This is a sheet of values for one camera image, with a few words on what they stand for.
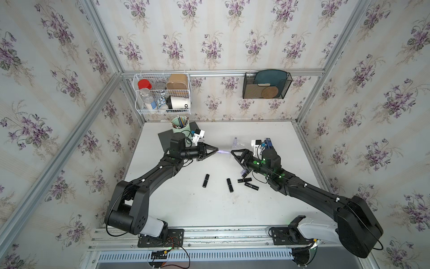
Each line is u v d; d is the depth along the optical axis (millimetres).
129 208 425
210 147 761
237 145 1043
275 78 930
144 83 922
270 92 978
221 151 765
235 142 999
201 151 707
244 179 908
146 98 872
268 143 1043
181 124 976
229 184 886
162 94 938
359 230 405
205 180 904
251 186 879
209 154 736
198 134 764
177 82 884
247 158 687
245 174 925
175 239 722
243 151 714
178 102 933
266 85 935
